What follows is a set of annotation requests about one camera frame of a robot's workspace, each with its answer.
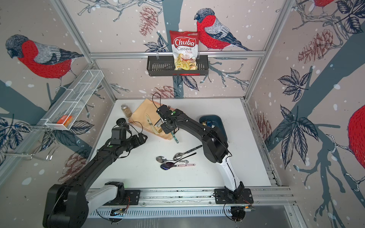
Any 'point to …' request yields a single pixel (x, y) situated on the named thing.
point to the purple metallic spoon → (171, 164)
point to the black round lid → (121, 121)
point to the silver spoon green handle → (175, 137)
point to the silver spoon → (162, 159)
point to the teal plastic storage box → (217, 121)
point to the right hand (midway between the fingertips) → (167, 127)
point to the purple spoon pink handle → (165, 167)
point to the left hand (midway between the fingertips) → (144, 136)
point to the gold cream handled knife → (149, 121)
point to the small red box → (65, 119)
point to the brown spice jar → (126, 110)
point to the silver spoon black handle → (179, 155)
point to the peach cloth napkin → (144, 118)
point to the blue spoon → (209, 123)
